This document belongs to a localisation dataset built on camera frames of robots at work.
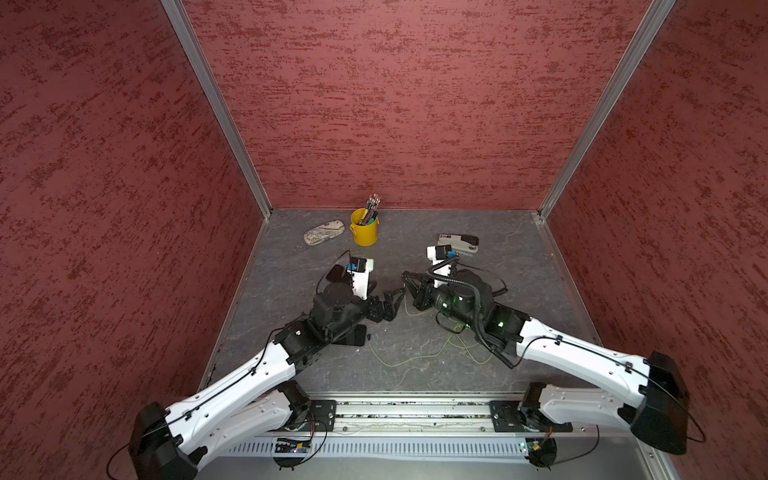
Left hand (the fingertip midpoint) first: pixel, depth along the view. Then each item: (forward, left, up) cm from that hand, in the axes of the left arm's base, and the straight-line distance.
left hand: (389, 292), depth 72 cm
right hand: (+1, -3, +3) cm, 4 cm away
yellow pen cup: (+33, +10, -17) cm, 39 cm away
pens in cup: (+37, +7, -9) cm, 39 cm away
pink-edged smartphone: (-13, +7, +4) cm, 15 cm away
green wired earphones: (-8, -13, -22) cm, 27 cm away
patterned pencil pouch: (+37, +25, -19) cm, 49 cm away
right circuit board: (-29, -36, -23) cm, 52 cm away
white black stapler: (+31, -26, -19) cm, 45 cm away
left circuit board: (-29, +25, -25) cm, 46 cm away
